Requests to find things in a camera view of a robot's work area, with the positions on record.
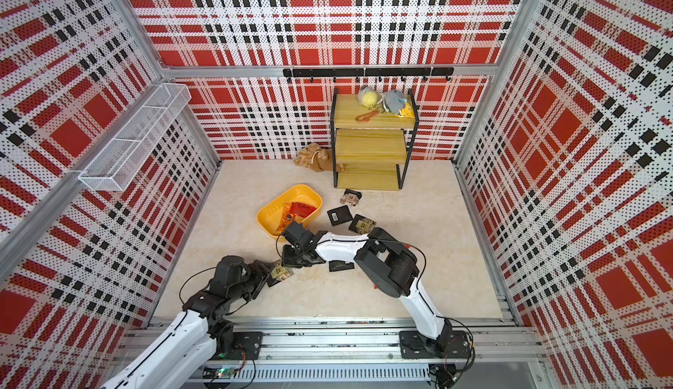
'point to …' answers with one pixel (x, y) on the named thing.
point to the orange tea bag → (286, 217)
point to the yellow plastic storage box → (269, 216)
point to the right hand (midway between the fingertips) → (287, 262)
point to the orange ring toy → (365, 117)
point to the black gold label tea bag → (361, 224)
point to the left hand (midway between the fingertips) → (277, 270)
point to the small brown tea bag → (350, 197)
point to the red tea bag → (303, 210)
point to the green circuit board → (225, 372)
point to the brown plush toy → (315, 158)
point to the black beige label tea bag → (278, 274)
